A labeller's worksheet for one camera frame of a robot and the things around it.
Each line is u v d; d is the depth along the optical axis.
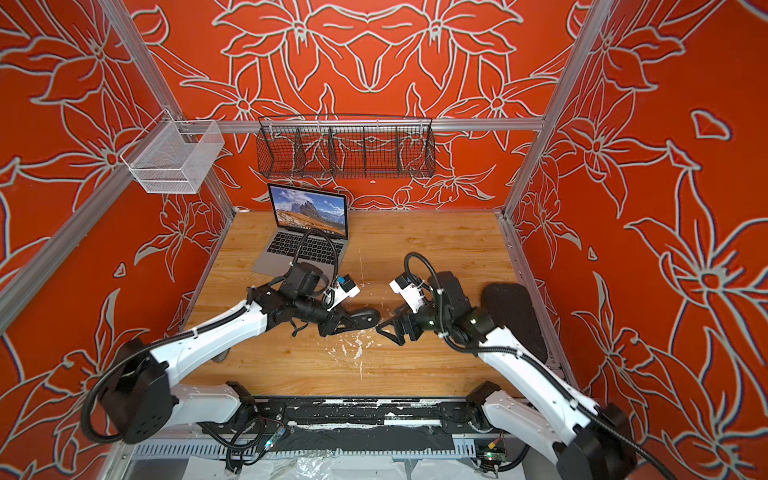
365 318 0.74
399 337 0.63
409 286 0.65
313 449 0.70
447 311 0.57
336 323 0.69
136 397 0.40
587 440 0.37
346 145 0.98
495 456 0.68
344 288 0.68
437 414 0.74
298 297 0.63
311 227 1.09
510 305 0.88
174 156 0.92
